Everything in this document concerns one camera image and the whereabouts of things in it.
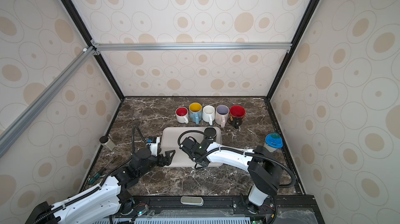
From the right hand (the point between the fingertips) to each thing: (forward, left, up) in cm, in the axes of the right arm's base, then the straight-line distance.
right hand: (196, 158), depth 84 cm
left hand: (+2, +12, +7) cm, 14 cm away
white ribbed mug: (+30, -7, +1) cm, 31 cm away
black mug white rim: (+14, -8, +4) cm, 17 cm away
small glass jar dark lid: (+8, +50, +6) cm, 51 cm away
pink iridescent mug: (+25, -16, +4) cm, 30 cm away
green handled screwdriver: (-9, +53, -2) cm, 54 cm away
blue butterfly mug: (+29, +1, +5) cm, 29 cm away
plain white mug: (+32, +10, 0) cm, 33 cm away
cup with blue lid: (+8, -43, +4) cm, 43 cm away
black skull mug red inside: (+30, -26, +1) cm, 40 cm away
